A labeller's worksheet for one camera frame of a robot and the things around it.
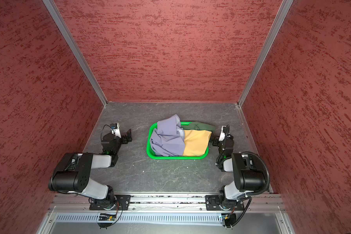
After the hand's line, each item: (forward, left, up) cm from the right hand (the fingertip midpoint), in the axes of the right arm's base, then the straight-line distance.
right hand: (218, 133), depth 93 cm
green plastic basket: (-15, +42, 0) cm, 44 cm away
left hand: (+2, +63, +1) cm, 63 cm away
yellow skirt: (-6, +15, -1) cm, 17 cm away
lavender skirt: (-5, +33, +2) cm, 33 cm away
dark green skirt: (+5, +13, +2) cm, 14 cm away
